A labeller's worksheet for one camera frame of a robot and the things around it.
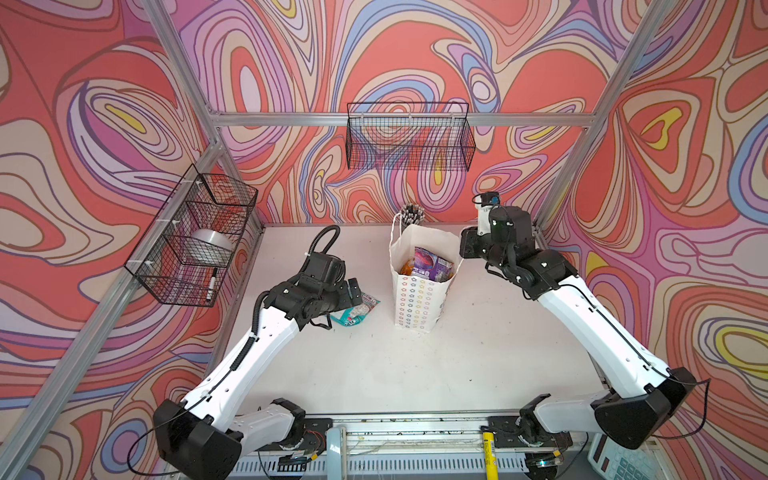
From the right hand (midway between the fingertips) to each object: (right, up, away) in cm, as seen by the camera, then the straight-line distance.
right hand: (464, 238), depth 73 cm
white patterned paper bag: (-10, -17, +7) cm, 21 cm away
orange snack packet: (-13, -8, +19) cm, 25 cm away
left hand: (-29, -15, +4) cm, 33 cm away
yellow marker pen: (+5, -53, -5) cm, 54 cm away
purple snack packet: (-7, -7, +9) cm, 13 cm away
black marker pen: (-62, -12, -1) cm, 63 cm away
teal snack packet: (-29, -23, +17) cm, 41 cm away
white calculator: (+35, -52, -5) cm, 63 cm away
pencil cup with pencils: (-11, +9, +25) cm, 29 cm away
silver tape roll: (-62, -2, -3) cm, 62 cm away
